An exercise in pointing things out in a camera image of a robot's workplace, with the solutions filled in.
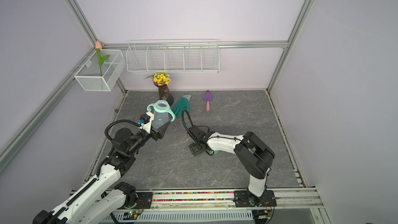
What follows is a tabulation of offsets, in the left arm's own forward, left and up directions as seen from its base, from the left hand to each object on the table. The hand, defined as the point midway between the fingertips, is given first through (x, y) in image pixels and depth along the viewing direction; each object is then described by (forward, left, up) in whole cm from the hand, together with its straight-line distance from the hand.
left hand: (162, 117), depth 73 cm
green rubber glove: (+28, -7, -24) cm, 37 cm away
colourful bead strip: (-28, -12, -27) cm, 41 cm away
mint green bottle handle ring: (+1, -1, +8) cm, 8 cm away
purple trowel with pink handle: (+37, -25, -27) cm, 52 cm away
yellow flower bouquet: (+31, +5, -2) cm, 31 cm away
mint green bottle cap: (-18, -24, -3) cm, 30 cm away
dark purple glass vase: (+30, +5, -15) cm, 34 cm away
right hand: (-3, -16, -26) cm, 30 cm away
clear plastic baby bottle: (0, +1, 0) cm, 1 cm away
